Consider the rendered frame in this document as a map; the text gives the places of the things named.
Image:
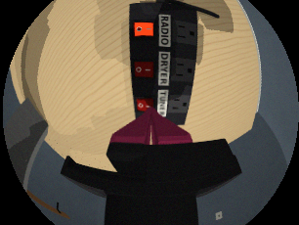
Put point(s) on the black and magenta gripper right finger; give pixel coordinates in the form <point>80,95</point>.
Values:
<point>167,132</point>

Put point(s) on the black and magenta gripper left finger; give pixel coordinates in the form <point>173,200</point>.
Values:
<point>137,131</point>

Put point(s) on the black power strip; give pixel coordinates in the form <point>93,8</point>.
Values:
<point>163,47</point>

